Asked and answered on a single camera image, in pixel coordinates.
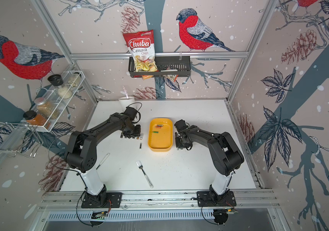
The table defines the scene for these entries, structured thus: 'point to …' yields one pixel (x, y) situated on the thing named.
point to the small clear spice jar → (74, 79)
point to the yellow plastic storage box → (160, 135)
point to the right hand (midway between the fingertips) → (180, 144)
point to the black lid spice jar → (63, 91)
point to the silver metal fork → (140, 166)
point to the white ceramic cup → (126, 101)
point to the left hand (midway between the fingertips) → (141, 131)
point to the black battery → (121, 134)
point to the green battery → (155, 132)
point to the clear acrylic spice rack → (53, 101)
